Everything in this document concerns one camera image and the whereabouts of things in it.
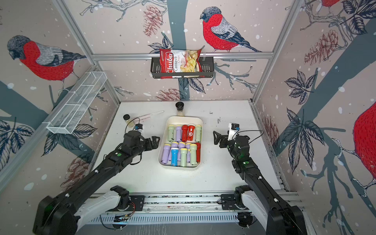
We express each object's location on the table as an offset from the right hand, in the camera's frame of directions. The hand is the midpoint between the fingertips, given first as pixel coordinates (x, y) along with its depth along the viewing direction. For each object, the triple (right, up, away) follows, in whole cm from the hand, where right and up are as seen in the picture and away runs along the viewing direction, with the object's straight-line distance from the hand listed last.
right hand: (220, 130), depth 83 cm
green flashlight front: (-16, -11, +4) cm, 20 cm away
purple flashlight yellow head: (-28, -10, +10) cm, 31 cm away
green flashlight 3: (-22, -13, +4) cm, 26 cm away
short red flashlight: (-17, -1, +18) cm, 25 cm away
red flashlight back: (-13, -14, +6) cm, 20 cm away
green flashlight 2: (-12, -4, +15) cm, 20 cm away
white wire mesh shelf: (-79, +16, -5) cm, 81 cm away
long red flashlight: (-22, -1, +18) cm, 28 cm away
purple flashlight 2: (-32, -15, +6) cm, 36 cm away
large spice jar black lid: (-25, +15, +21) cm, 36 cm away
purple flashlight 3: (-23, -10, +10) cm, 27 cm away
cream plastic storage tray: (-28, +5, +20) cm, 35 cm away
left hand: (-37, -3, 0) cm, 38 cm away
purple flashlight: (-26, -4, +15) cm, 30 cm away
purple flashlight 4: (-19, -11, +7) cm, 23 cm away
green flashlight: (-31, -4, +14) cm, 34 cm away
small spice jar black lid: (-62, +3, +22) cm, 66 cm away
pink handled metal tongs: (-56, +6, +28) cm, 63 cm away
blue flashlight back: (-27, -16, +2) cm, 31 cm away
